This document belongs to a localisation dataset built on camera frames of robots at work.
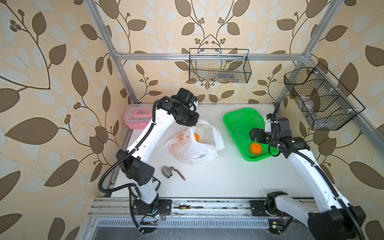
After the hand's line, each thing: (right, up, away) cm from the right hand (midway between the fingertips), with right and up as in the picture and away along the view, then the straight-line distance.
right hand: (257, 134), depth 79 cm
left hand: (-34, +7, -3) cm, 35 cm away
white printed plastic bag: (-32, -5, -7) cm, 33 cm away
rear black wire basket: (-13, +43, +18) cm, 48 cm away
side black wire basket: (+32, +16, -6) cm, 36 cm away
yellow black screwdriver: (-37, -37, -4) cm, 52 cm away
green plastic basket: (-1, +5, +30) cm, 31 cm away
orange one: (+3, -10, +10) cm, 15 cm away
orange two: (-32, -4, +19) cm, 38 cm away
